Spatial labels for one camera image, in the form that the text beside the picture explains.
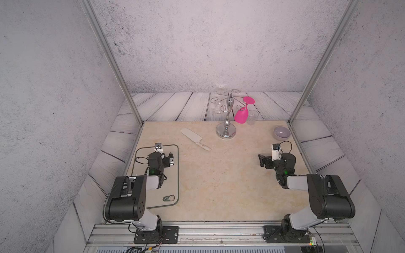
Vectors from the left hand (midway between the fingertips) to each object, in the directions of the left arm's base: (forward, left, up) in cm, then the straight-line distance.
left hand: (164, 153), depth 95 cm
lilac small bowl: (+16, -77, -3) cm, 79 cm away
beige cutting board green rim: (-22, -4, -6) cm, 23 cm away
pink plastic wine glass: (+23, -48, +9) cm, 54 cm away
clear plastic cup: (+34, -60, -2) cm, 69 cm away
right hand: (-2, -62, 0) cm, 62 cm away
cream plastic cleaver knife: (+18, -17, -8) cm, 26 cm away
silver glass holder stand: (+22, -40, -6) cm, 46 cm away
